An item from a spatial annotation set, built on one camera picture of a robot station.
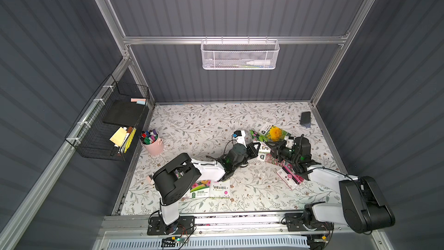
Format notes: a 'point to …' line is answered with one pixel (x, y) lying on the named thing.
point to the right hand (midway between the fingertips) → (265, 145)
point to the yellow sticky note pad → (118, 137)
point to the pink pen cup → (152, 144)
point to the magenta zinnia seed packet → (290, 179)
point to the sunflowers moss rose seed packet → (219, 189)
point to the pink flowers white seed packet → (265, 155)
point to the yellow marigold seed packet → (273, 133)
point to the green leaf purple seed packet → (254, 135)
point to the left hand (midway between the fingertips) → (265, 147)
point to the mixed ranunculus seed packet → (200, 188)
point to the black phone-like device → (306, 119)
